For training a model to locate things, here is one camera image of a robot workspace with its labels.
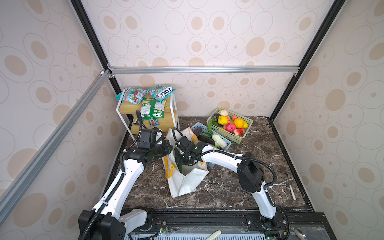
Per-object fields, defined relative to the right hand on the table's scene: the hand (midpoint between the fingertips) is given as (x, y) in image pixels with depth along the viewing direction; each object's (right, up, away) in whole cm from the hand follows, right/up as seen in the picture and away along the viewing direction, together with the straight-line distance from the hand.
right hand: (176, 162), depth 87 cm
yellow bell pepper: (+31, +26, +19) cm, 45 cm away
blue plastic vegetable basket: (+18, +16, +15) cm, 28 cm away
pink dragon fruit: (+36, +21, +18) cm, 46 cm away
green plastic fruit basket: (+30, +18, +18) cm, 40 cm away
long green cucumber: (+3, -2, -5) cm, 5 cm away
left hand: (+2, +12, -11) cm, 16 cm away
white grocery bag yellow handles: (+10, -4, -14) cm, 17 cm away
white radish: (+27, +11, +10) cm, 31 cm away
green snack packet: (-11, +30, -13) cm, 34 cm away
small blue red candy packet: (-15, +24, +7) cm, 29 cm away
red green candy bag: (-22, +38, -6) cm, 45 cm away
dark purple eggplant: (+18, +13, +12) cm, 25 cm away
